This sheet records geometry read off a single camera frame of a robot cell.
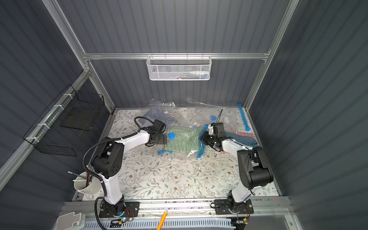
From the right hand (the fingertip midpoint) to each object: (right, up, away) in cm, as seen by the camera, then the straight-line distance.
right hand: (200, 137), depth 92 cm
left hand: (-27, -3, +4) cm, 28 cm away
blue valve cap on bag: (-20, 0, +7) cm, 21 cm away
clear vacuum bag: (+29, +13, +20) cm, 38 cm away
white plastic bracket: (-63, -35, -29) cm, 78 cm away
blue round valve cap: (+12, +13, +20) cm, 27 cm away
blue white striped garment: (-33, +16, +23) cm, 44 cm away
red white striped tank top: (+36, +1, +9) cm, 37 cm away
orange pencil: (-21, -39, -22) cm, 50 cm away
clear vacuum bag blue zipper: (-15, +17, +24) cm, 33 cm away
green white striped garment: (-9, -2, +7) cm, 11 cm away
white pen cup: (-63, -22, -16) cm, 69 cm away
